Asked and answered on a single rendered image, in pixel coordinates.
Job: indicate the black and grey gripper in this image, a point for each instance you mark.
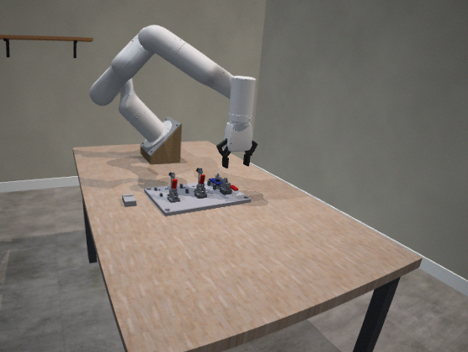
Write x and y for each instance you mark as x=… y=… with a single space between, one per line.
x=237 y=138

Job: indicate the blue flat plate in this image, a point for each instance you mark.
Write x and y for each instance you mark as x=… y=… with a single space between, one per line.
x=212 y=181

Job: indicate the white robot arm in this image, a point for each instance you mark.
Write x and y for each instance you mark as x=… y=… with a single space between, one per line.
x=156 y=39

